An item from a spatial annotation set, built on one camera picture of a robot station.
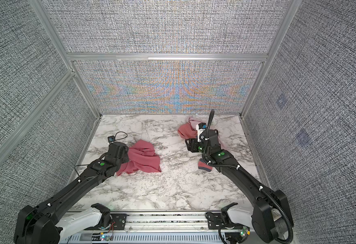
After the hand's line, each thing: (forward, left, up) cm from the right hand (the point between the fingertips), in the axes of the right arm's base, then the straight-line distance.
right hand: (190, 139), depth 82 cm
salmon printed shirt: (+17, -1, -13) cm, 21 cm away
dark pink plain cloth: (-4, +28, -12) cm, 31 cm away
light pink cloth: (+29, -6, -15) cm, 33 cm away
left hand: (-5, +37, -5) cm, 38 cm away
